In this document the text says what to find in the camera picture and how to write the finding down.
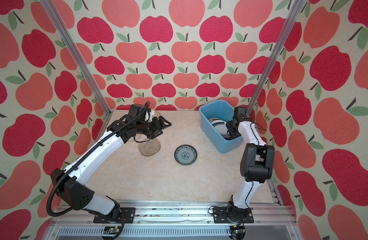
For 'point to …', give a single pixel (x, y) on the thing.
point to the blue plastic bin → (223, 109)
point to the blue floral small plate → (185, 154)
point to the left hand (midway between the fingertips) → (170, 128)
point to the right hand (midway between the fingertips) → (232, 128)
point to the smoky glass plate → (149, 148)
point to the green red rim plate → (220, 125)
